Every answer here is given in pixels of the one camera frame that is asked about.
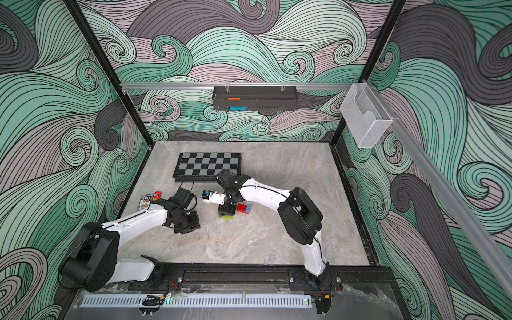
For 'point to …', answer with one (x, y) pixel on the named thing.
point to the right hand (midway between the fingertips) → (226, 207)
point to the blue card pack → (144, 202)
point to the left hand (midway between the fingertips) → (198, 226)
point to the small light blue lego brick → (248, 208)
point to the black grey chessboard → (203, 167)
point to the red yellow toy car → (156, 195)
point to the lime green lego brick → (226, 216)
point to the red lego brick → (241, 208)
